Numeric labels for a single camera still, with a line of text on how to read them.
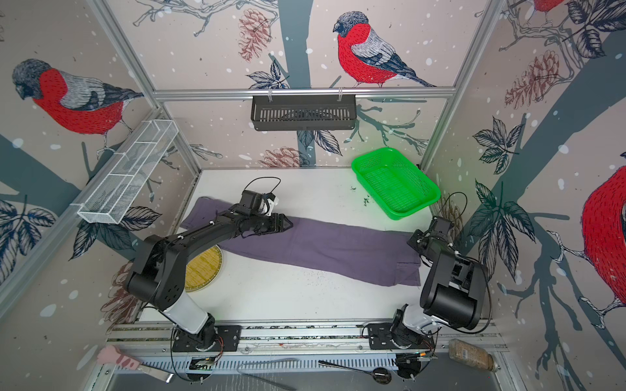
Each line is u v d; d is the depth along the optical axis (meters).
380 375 0.67
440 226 0.73
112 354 0.69
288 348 0.73
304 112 1.06
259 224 0.78
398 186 1.14
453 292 0.46
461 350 0.67
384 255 0.88
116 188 0.74
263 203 0.76
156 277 0.46
